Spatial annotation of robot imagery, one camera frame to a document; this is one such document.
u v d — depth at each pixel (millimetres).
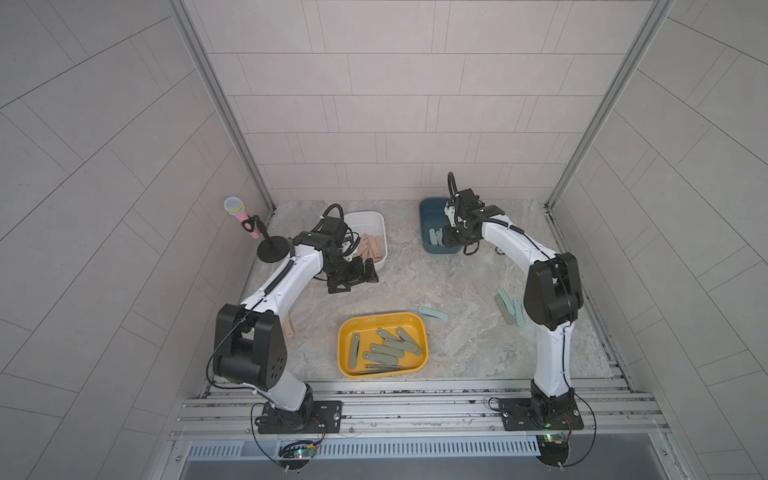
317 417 702
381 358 805
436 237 1047
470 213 722
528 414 708
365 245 1020
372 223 1073
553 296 531
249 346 429
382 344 825
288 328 846
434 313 889
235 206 845
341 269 695
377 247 1020
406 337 847
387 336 842
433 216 1125
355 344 823
